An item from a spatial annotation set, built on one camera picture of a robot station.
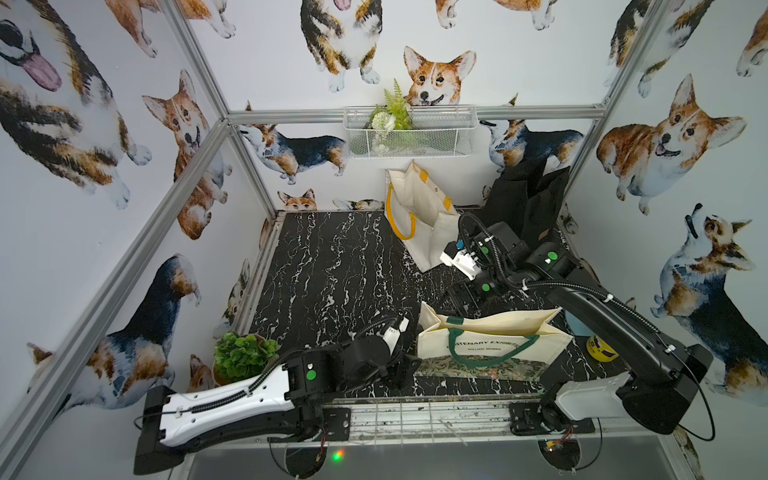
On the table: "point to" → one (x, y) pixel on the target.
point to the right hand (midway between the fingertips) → (445, 303)
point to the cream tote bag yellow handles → (422, 214)
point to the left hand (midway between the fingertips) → (416, 356)
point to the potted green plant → (239, 358)
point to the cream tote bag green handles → (509, 346)
